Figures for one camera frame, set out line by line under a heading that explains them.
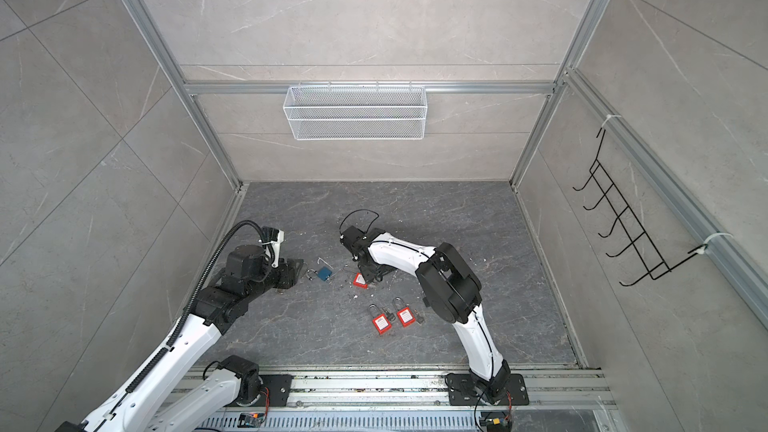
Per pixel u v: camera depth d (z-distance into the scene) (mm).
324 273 943
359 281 918
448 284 569
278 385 739
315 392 746
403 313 851
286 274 688
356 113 1005
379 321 834
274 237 685
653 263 579
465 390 730
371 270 855
